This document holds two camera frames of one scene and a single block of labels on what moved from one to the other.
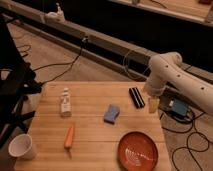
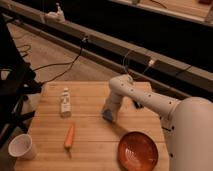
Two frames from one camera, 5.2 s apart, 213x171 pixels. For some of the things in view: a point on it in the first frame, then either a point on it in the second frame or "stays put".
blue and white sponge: (111, 114) stays put
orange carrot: (68, 141) stays put
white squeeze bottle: (66, 109) stays put
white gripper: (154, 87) to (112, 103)
